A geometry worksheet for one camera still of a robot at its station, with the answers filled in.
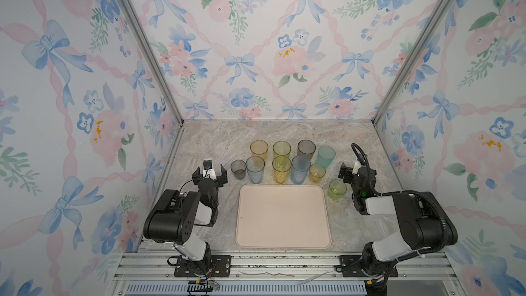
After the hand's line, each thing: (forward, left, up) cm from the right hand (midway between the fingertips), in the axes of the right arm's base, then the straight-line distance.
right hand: (355, 164), depth 93 cm
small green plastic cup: (-10, +9, -5) cm, 14 cm away
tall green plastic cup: (+3, +34, +7) cm, 35 cm away
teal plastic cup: (+3, +13, +3) cm, 14 cm away
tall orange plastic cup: (+4, +44, +7) cm, 44 cm away
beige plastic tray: (-22, +34, -7) cm, 41 cm away
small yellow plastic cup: (-1, +17, -6) cm, 18 cm away
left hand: (-3, +65, +3) cm, 65 cm away
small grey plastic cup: (0, +54, -5) cm, 55 cm away
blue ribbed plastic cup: (+1, +25, -2) cm, 25 cm away
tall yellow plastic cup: (-2, +34, +1) cm, 34 cm away
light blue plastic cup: (+1, +46, -3) cm, 46 cm away
